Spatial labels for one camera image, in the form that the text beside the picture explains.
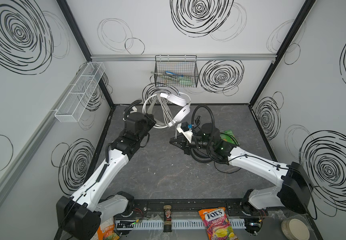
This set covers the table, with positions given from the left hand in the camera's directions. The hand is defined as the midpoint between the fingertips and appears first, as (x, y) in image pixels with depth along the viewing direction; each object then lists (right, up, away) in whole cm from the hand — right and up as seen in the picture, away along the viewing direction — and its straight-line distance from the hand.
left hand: (155, 113), depth 74 cm
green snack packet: (+45, -14, +24) cm, 53 cm away
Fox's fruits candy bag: (+29, -50, -7) cm, 59 cm away
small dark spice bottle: (+6, -49, -5) cm, 50 cm away
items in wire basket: (+9, +20, +12) cm, 25 cm away
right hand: (+7, -13, -6) cm, 16 cm away
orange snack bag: (-19, -52, -9) cm, 57 cm away
